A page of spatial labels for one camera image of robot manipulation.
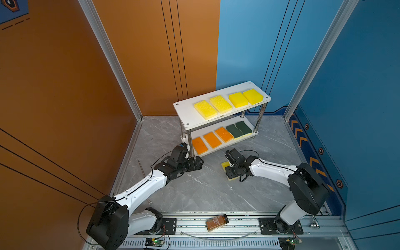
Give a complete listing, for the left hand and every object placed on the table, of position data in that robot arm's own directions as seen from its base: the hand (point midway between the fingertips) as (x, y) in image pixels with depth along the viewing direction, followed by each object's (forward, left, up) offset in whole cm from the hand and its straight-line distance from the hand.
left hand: (198, 161), depth 84 cm
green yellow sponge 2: (+23, -23, -3) cm, 33 cm away
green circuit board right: (-35, -42, -12) cm, 56 cm away
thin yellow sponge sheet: (+2, -15, -8) cm, 17 cm away
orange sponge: (+20, -16, -3) cm, 26 cm away
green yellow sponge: (+26, -29, -3) cm, 39 cm away
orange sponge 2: (+17, -8, -4) cm, 19 cm away
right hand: (-1, -19, -10) cm, 21 cm away
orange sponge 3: (+12, 0, -4) cm, 13 cm away
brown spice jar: (-28, -9, -7) cm, 30 cm away
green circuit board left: (-35, +19, -12) cm, 42 cm away
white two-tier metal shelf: (+11, -11, +22) cm, 27 cm away
